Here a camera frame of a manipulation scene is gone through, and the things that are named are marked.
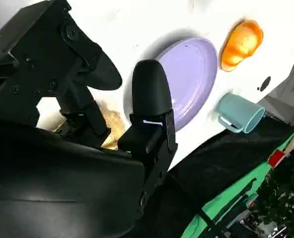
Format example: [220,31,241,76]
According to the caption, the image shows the black stand frame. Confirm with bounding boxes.
[193,178,257,238]

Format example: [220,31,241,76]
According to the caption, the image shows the pale green mug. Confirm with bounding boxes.
[216,93,267,134]

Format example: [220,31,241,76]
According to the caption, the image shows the green cloth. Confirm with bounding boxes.
[180,128,294,238]

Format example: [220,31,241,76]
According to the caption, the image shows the black cloth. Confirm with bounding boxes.
[136,116,294,238]

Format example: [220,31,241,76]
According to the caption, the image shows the white toy bread roll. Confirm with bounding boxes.
[97,99,126,151]

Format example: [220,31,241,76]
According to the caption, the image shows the red block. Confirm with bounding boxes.
[268,149,285,168]

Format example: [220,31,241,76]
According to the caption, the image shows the lilac plate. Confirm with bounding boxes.
[123,37,219,133]

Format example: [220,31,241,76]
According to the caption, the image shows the black table grommet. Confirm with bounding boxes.
[260,76,272,90]

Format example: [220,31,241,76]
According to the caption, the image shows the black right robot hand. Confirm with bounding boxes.
[0,0,178,238]

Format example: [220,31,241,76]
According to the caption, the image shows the orange toy bread roll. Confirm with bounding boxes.
[219,19,264,73]

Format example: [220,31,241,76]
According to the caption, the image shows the dark green foliage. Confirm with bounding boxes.
[245,146,294,225]

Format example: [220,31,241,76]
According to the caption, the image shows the grey machine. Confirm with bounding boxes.
[257,37,294,126]

